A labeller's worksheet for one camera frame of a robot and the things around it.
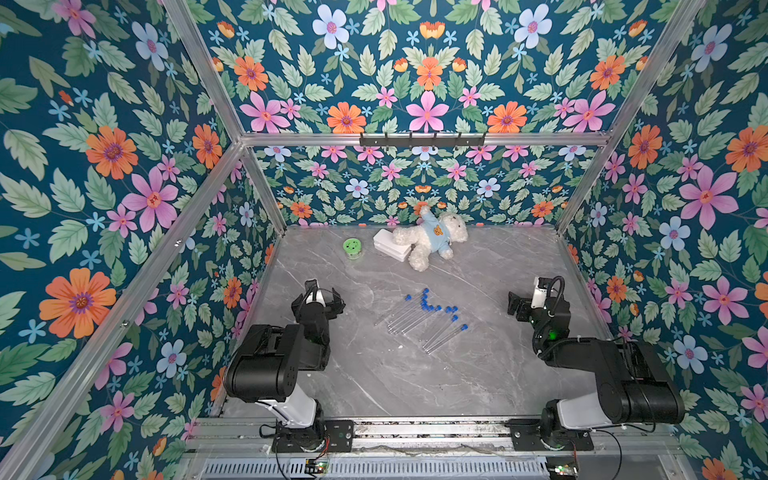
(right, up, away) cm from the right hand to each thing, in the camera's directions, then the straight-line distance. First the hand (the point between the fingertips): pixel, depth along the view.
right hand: (533, 292), depth 92 cm
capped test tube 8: (-34, -1, +9) cm, 35 cm away
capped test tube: (-25, -9, +3) cm, 26 cm away
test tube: (-31, -16, -4) cm, 35 cm away
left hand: (-68, +1, 0) cm, 68 cm away
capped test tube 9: (-40, -3, +7) cm, 40 cm away
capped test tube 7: (-34, -3, +7) cm, 35 cm away
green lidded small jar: (-60, +14, +16) cm, 64 cm away
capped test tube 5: (-39, -8, +3) cm, 40 cm away
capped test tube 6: (-41, -8, +3) cm, 42 cm away
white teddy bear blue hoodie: (-29, +20, +15) cm, 39 cm away
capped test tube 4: (-38, -8, +1) cm, 38 cm away
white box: (-48, +17, +18) cm, 54 cm away
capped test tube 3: (-32, -7, +4) cm, 33 cm away
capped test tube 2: (-24, -6, +4) cm, 25 cm away
